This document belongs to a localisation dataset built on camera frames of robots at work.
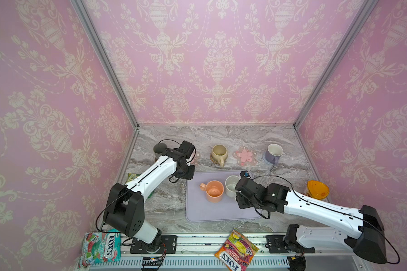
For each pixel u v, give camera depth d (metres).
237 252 0.70
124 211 0.43
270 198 0.52
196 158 1.03
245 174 0.70
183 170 0.72
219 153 1.01
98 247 0.71
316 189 0.80
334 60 0.86
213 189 0.89
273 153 1.03
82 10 0.70
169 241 0.74
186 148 0.69
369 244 0.38
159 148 0.94
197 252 0.74
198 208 0.83
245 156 1.04
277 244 0.73
